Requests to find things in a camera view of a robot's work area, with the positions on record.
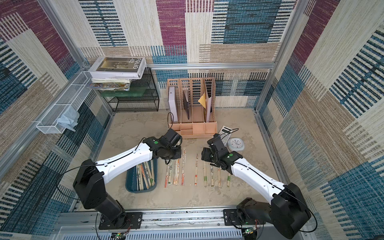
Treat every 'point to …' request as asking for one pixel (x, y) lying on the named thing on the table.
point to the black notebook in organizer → (186, 105)
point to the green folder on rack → (135, 91)
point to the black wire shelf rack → (150, 102)
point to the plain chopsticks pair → (212, 176)
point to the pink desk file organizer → (191, 106)
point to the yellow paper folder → (202, 100)
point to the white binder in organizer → (172, 103)
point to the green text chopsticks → (205, 176)
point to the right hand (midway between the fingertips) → (205, 152)
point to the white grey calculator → (225, 133)
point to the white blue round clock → (235, 144)
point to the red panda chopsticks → (196, 171)
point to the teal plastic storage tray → (142, 178)
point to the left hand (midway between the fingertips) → (179, 153)
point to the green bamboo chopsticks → (169, 182)
